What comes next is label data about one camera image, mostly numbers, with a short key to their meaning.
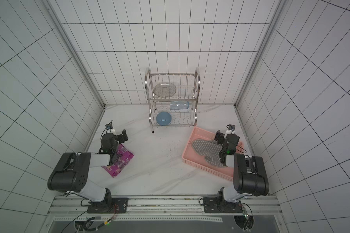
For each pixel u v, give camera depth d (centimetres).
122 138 85
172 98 85
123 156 85
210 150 92
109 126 79
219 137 84
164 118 101
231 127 79
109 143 71
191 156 88
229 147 71
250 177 45
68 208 73
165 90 92
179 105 113
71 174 46
